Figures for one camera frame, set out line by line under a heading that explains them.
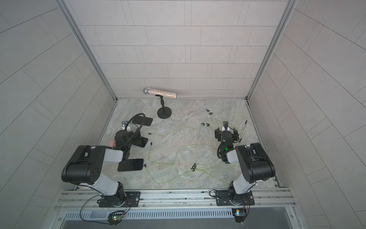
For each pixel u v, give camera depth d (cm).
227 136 72
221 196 72
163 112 107
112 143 88
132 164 84
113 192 60
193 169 81
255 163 45
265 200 73
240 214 68
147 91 91
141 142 96
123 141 70
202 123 101
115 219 64
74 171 44
